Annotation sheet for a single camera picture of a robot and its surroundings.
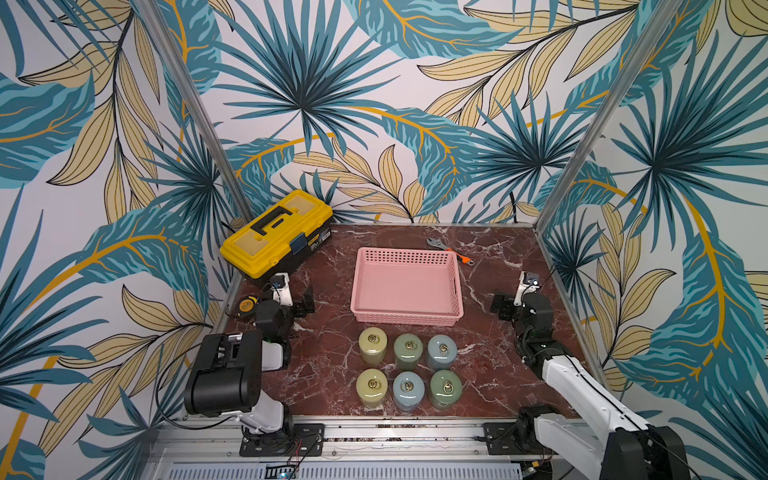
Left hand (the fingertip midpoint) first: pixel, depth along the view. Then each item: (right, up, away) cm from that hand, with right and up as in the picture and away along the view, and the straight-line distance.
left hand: (296, 288), depth 91 cm
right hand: (+64, 0, -6) cm, 65 cm away
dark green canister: (+33, -15, -11) cm, 38 cm away
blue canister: (+42, -15, -11) cm, 47 cm away
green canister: (+42, -23, -18) cm, 51 cm away
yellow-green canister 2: (+24, -22, -18) cm, 37 cm away
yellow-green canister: (+24, -14, -11) cm, 29 cm away
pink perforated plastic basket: (+34, 0, +8) cm, 35 cm away
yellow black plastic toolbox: (-8, +14, 0) cm, 16 cm away
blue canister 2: (+33, -23, -18) cm, 44 cm away
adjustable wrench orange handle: (+46, +15, +22) cm, 54 cm away
